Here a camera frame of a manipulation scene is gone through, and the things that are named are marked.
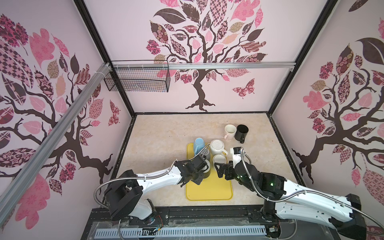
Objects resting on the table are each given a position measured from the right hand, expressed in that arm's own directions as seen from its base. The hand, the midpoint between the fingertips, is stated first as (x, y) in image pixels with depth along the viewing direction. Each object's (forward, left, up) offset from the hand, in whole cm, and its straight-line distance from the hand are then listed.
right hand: (220, 162), depth 71 cm
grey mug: (+10, +6, -10) cm, 15 cm away
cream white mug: (+9, -2, -12) cm, 15 cm away
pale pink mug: (+31, -13, -14) cm, 37 cm away
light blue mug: (+17, +10, -11) cm, 23 cm away
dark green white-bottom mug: (-4, +7, +2) cm, 9 cm away
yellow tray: (-6, +3, -18) cm, 20 cm away
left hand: (-1, +11, -16) cm, 20 cm away
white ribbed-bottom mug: (+16, -1, -11) cm, 19 cm away
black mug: (+28, -18, -11) cm, 35 cm away
